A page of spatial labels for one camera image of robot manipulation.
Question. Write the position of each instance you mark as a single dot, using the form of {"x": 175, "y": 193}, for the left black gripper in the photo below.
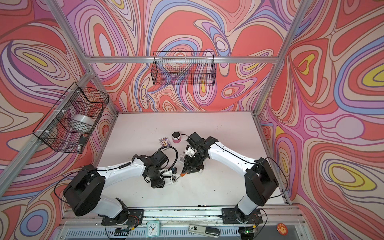
{"x": 159, "y": 184}

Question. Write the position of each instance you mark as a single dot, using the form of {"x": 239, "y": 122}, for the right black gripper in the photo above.
{"x": 189, "y": 166}

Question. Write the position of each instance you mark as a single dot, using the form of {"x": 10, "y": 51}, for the white rectangular plastic tray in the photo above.
{"x": 171, "y": 180}

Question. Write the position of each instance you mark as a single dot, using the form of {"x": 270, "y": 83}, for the orange handled screwdriver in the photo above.
{"x": 181, "y": 175}

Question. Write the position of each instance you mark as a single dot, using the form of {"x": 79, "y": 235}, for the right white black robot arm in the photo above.
{"x": 260, "y": 179}

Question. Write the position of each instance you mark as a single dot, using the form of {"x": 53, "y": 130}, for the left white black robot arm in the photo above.
{"x": 84, "y": 194}

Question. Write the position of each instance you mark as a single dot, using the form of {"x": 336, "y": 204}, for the pink tape roll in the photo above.
{"x": 175, "y": 137}

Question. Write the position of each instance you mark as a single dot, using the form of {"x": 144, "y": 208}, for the small colourful card box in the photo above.
{"x": 164, "y": 142}

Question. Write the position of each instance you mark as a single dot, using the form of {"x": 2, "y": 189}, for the small teal alarm clock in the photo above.
{"x": 153, "y": 229}

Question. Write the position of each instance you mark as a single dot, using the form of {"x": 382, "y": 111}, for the black silver stapler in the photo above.
{"x": 204, "y": 231}

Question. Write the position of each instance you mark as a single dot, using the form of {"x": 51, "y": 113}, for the white roll in basket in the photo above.
{"x": 81, "y": 124}

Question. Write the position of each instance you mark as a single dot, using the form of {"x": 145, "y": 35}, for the red round sticker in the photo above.
{"x": 282, "y": 229}

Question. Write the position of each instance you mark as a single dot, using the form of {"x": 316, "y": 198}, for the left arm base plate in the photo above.
{"x": 130, "y": 218}

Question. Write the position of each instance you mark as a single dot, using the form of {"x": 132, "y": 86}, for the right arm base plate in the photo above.
{"x": 231, "y": 216}

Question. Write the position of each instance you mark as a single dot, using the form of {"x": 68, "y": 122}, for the black wire basket back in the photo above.
{"x": 184, "y": 68}

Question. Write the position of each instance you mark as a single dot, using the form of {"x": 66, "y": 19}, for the black wire basket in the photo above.
{"x": 184, "y": 68}
{"x": 56, "y": 133}

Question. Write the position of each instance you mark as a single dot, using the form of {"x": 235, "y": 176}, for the black wire basket left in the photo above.
{"x": 56, "y": 133}

